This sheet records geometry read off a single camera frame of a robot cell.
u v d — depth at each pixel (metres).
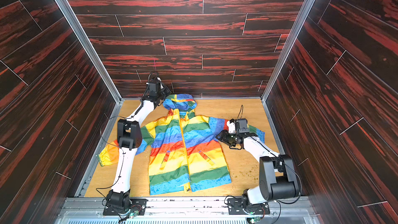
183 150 0.93
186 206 0.75
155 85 0.84
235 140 0.68
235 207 0.73
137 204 0.74
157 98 0.85
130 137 0.66
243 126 0.72
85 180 0.84
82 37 0.84
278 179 0.44
